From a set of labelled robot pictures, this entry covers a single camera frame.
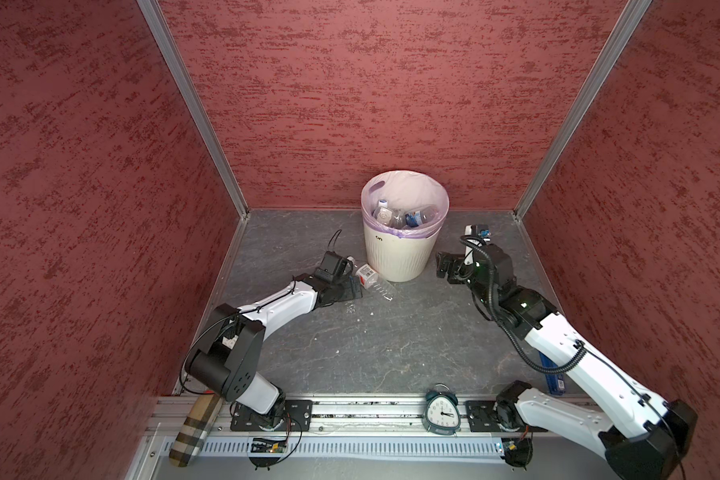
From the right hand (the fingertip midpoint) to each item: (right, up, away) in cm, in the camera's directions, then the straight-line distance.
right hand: (450, 259), depth 76 cm
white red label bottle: (-20, -8, +20) cm, 30 cm away
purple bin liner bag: (-9, +21, +21) cm, 32 cm away
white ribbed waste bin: (-9, +13, +25) cm, 30 cm away
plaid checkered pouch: (-62, -40, -6) cm, 74 cm away
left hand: (-28, -12, +15) cm, 34 cm away
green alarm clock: (-3, -38, -3) cm, 38 cm away
